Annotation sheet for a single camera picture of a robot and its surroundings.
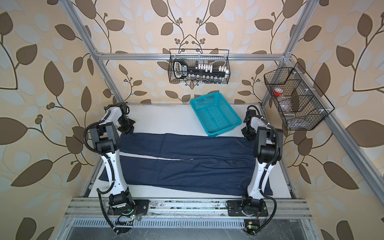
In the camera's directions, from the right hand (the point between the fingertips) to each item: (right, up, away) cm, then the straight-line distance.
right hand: (248, 139), depth 100 cm
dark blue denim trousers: (-40, -13, -9) cm, 43 cm away
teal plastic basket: (-21, +17, +15) cm, 31 cm away
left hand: (-79, +7, +2) cm, 79 cm away
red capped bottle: (+9, +29, -20) cm, 36 cm away
